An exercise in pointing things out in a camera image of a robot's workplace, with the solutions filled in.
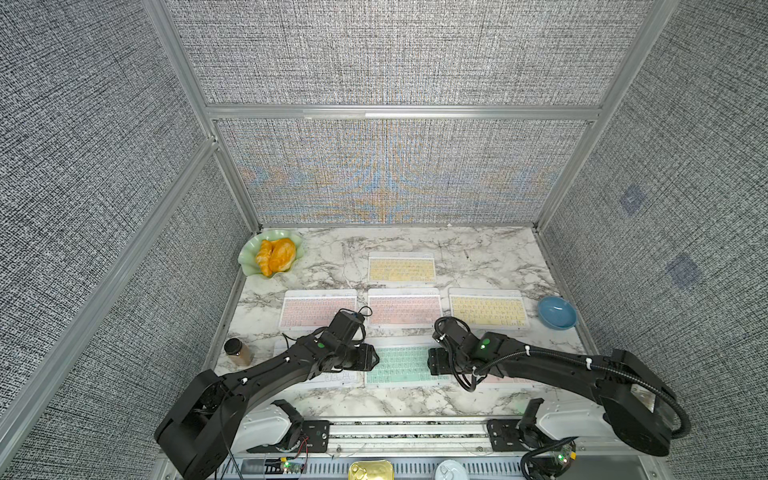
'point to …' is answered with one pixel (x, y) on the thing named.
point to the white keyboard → (332, 379)
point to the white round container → (450, 470)
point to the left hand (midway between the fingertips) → (378, 359)
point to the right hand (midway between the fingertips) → (435, 358)
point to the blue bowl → (556, 312)
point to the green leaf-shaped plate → (247, 256)
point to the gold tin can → (371, 470)
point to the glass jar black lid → (240, 354)
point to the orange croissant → (275, 255)
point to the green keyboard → (403, 363)
